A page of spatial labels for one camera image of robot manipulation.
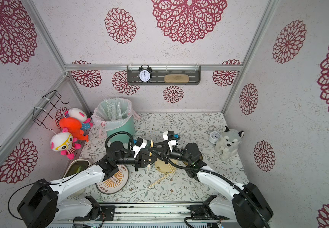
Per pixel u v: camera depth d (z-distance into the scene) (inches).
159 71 37.2
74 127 34.8
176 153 24.4
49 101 30.7
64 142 31.6
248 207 15.9
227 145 32.8
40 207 16.0
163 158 24.9
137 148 25.1
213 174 20.8
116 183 32.8
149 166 27.6
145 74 35.3
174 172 33.9
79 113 37.0
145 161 26.3
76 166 33.9
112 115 34.1
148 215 28.9
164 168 34.5
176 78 35.4
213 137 39.7
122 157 25.1
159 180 33.5
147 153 26.2
